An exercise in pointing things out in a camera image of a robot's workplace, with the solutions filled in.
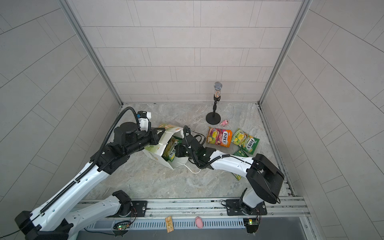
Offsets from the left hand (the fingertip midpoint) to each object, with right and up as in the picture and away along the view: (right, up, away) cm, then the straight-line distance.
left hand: (168, 129), depth 66 cm
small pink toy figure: (+32, +1, +36) cm, 48 cm away
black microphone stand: (+24, +4, +41) cm, 48 cm away
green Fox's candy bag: (+42, -10, +26) cm, 51 cm away
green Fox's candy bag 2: (+38, -16, +21) cm, 46 cm away
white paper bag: (-7, -11, +5) cm, 14 cm away
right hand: (0, -12, +13) cm, 18 cm away
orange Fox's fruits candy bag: (+27, -8, +28) cm, 39 cm away
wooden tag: (0, -43, +1) cm, 43 cm away
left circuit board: (-21, -43, -2) cm, 48 cm away
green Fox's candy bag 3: (-2, -14, +14) cm, 20 cm away
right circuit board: (+38, -45, +2) cm, 58 cm away
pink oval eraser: (+14, -42, +1) cm, 44 cm away
